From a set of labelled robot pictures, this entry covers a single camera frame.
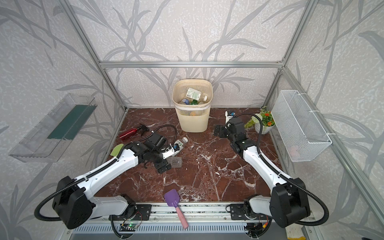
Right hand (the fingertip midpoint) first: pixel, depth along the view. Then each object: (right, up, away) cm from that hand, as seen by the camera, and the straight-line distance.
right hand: (222, 120), depth 84 cm
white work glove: (+31, -51, -16) cm, 62 cm away
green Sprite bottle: (-17, +13, +21) cm, 30 cm away
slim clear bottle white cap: (-15, +17, +15) cm, 28 cm away
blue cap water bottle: (-22, +13, +16) cm, 31 cm away
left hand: (-30, -19, -3) cm, 36 cm away
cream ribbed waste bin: (-17, +2, +6) cm, 18 cm away
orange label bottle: (-15, +4, +4) cm, 16 cm away
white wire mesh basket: (+31, -7, -24) cm, 39 cm away
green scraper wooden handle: (-68, -19, +13) cm, 72 cm away
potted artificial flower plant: (+31, -1, +11) cm, 33 cm away
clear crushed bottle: (-27, -25, +4) cm, 37 cm away
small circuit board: (-46, -51, -14) cm, 70 cm away
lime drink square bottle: (-25, -14, +12) cm, 31 cm away
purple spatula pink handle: (-27, -41, -6) cm, 49 cm away
